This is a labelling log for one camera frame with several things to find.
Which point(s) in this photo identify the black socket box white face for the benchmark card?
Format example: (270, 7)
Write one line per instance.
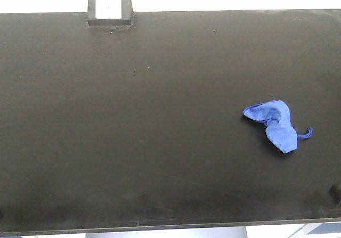
(109, 9)

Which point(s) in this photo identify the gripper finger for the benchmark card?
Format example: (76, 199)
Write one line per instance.
(337, 194)

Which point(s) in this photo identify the blue cloth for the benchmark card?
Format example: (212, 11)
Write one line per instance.
(282, 136)

